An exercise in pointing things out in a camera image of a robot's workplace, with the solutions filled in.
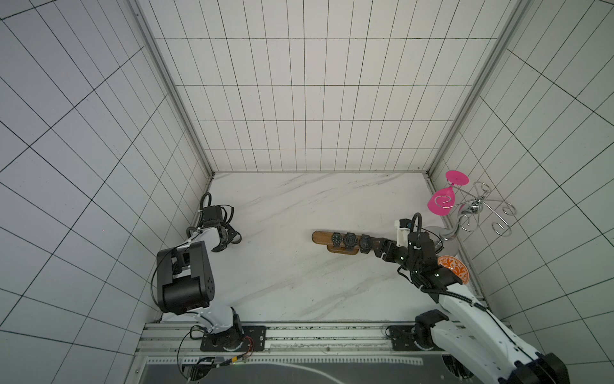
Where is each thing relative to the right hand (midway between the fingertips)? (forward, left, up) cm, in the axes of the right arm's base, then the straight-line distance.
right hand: (373, 237), depth 86 cm
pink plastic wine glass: (+6, -20, +16) cm, 26 cm away
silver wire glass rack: (+3, -30, +11) cm, 32 cm away
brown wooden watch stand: (0, +17, -2) cm, 18 cm away
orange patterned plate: (-6, -31, -7) cm, 32 cm away
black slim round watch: (-1, +13, -2) cm, 13 cm away
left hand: (-2, +18, -1) cm, 18 cm away
